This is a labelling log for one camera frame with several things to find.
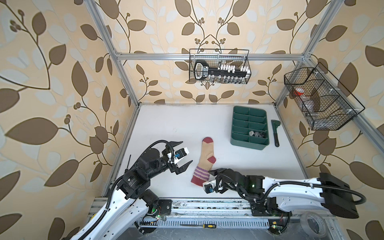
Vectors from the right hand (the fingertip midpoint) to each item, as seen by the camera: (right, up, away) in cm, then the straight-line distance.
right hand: (211, 173), depth 76 cm
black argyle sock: (+31, +18, +20) cm, 41 cm away
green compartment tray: (+28, +22, +23) cm, 42 cm away
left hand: (-12, +14, -9) cm, 21 cm away
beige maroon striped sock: (-1, +3, +14) cm, 15 cm away
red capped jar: (+49, +43, +4) cm, 65 cm away
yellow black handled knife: (-1, -22, -7) cm, 23 cm away
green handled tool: (+49, +25, +30) cm, 63 cm away
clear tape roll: (+49, -22, -6) cm, 54 cm away
